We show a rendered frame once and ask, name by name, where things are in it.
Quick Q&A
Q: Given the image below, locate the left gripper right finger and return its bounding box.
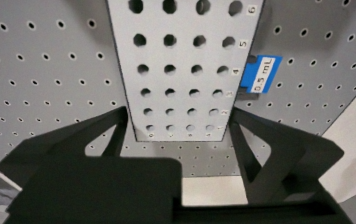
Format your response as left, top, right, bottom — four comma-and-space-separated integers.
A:
228, 106, 345, 203

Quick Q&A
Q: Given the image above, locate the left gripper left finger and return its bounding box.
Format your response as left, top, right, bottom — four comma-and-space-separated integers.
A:
11, 106, 129, 156

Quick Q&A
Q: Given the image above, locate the grey perforated base plate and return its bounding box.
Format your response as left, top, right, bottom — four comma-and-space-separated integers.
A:
0, 0, 356, 178

